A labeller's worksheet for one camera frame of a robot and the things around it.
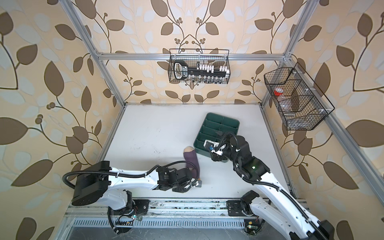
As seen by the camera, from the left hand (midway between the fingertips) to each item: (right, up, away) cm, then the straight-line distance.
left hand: (189, 177), depth 81 cm
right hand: (+14, +22, -7) cm, 27 cm away
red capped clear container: (+49, +47, 0) cm, 68 cm away
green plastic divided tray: (+15, +26, +19) cm, 36 cm away
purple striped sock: (0, +10, +10) cm, 14 cm away
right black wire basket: (+59, +41, -3) cm, 72 cm away
